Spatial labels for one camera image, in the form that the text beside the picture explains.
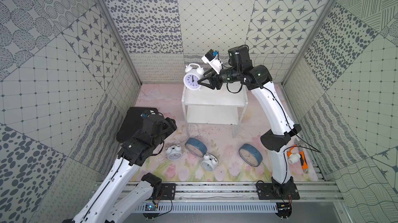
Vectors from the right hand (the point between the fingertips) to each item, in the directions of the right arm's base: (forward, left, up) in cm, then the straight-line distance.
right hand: (202, 80), depth 67 cm
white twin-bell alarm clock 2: (-25, -3, -33) cm, 41 cm away
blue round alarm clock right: (-21, -24, -33) cm, 46 cm away
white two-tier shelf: (-3, -3, -15) cm, 16 cm away
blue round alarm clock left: (-18, +4, -29) cm, 34 cm away
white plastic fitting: (-20, -49, -38) cm, 65 cm away
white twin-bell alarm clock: (-20, +15, -33) cm, 41 cm away
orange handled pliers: (-20, -55, -41) cm, 72 cm away
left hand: (-13, +13, -16) cm, 24 cm away
